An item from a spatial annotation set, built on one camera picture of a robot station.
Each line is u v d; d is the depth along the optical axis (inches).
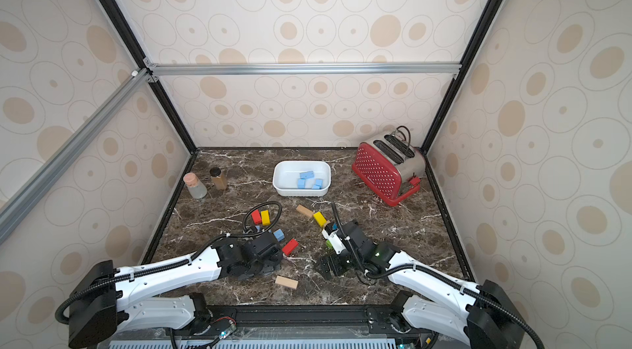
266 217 37.6
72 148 24.6
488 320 15.7
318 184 41.5
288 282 31.8
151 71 35.5
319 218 37.5
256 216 38.2
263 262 24.7
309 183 42.5
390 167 35.4
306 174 43.1
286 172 43.6
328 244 35.1
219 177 39.3
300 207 39.0
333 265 27.0
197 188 38.9
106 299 16.0
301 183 42.8
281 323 29.4
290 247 34.3
